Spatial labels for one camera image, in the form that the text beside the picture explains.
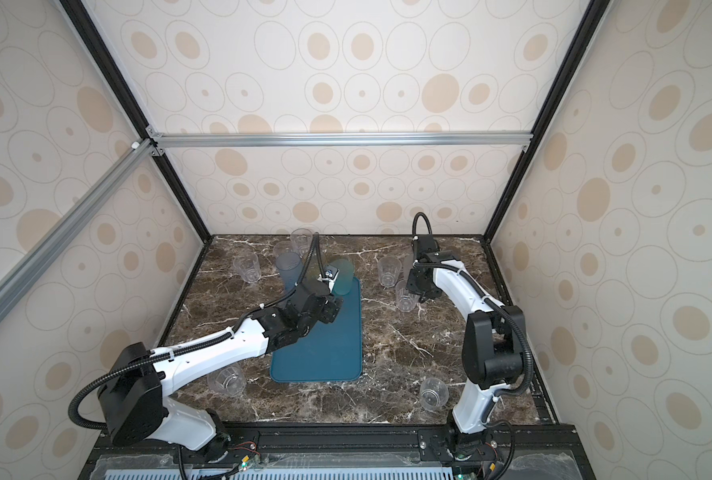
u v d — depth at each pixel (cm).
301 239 116
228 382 83
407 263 103
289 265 103
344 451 73
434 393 82
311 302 60
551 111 84
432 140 177
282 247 114
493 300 50
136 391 41
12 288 54
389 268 106
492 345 48
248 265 108
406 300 100
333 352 89
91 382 40
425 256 67
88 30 70
